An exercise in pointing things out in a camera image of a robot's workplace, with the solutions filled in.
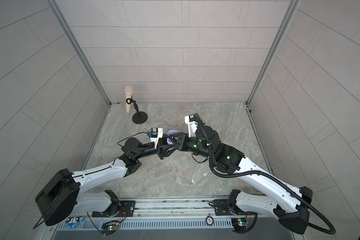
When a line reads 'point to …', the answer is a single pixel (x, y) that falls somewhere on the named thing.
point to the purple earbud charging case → (169, 132)
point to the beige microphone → (128, 91)
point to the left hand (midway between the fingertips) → (181, 145)
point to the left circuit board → (111, 227)
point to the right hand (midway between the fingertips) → (167, 140)
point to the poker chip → (209, 220)
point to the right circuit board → (239, 224)
